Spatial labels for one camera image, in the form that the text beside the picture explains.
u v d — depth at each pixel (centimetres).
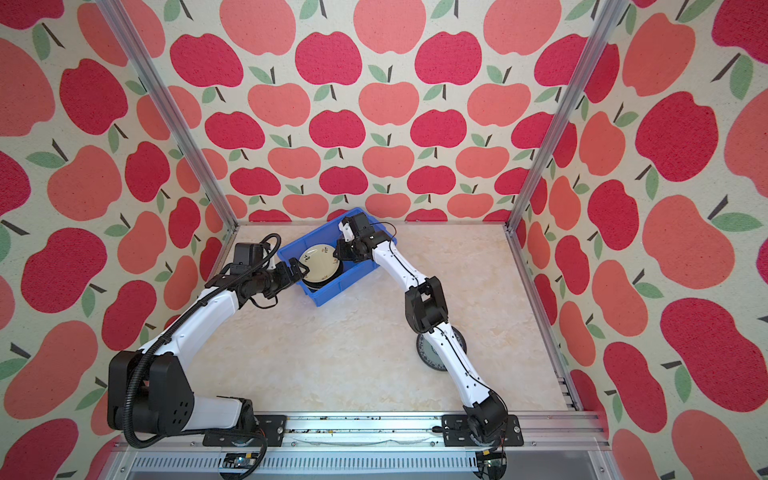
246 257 67
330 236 109
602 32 72
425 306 69
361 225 86
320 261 104
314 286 98
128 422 39
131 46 74
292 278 78
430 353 88
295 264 79
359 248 92
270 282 74
